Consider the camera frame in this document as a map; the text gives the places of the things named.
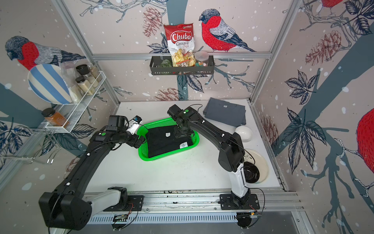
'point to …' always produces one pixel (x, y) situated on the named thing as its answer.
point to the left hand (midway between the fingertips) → (139, 131)
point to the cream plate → (256, 158)
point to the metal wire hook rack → (46, 132)
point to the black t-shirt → (162, 140)
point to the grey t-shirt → (225, 112)
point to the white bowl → (245, 132)
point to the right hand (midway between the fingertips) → (179, 134)
